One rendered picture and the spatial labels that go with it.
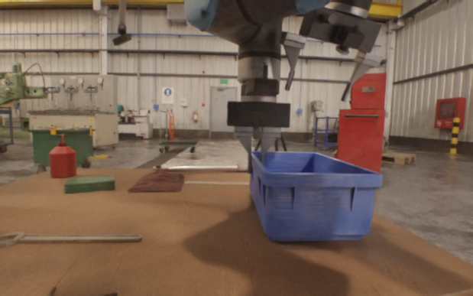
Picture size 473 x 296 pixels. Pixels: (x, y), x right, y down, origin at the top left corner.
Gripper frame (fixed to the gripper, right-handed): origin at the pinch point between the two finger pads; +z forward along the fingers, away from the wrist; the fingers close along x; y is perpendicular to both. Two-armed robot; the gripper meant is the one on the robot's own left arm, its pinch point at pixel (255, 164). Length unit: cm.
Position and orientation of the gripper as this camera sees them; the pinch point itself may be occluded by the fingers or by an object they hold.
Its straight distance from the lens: 51.8
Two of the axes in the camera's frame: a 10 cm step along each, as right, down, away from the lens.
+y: -0.4, -1.1, 9.9
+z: -0.3, 9.9, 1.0
